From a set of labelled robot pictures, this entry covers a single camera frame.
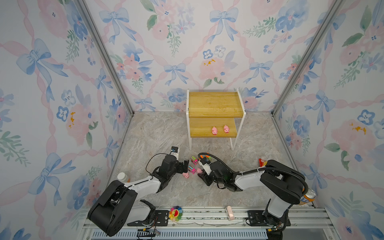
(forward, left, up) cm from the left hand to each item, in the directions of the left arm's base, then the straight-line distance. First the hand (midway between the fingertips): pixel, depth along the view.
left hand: (182, 158), depth 89 cm
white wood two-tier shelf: (+10, -17, +28) cm, 34 cm away
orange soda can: (-22, -63, +5) cm, 67 cm away
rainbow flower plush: (-28, +2, -4) cm, 29 cm away
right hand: (-6, -10, -5) cm, 13 cm away
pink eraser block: (-28, -25, -2) cm, 38 cm away
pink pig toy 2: (+11, -19, +13) cm, 25 cm away
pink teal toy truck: (-6, -6, -3) cm, 9 cm away
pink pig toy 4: (-9, -3, -3) cm, 10 cm away
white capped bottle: (-12, +31, +2) cm, 34 cm away
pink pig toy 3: (-6, -10, -3) cm, 12 cm away
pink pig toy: (+13, -26, +13) cm, 32 cm away
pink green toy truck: (0, -7, -2) cm, 7 cm away
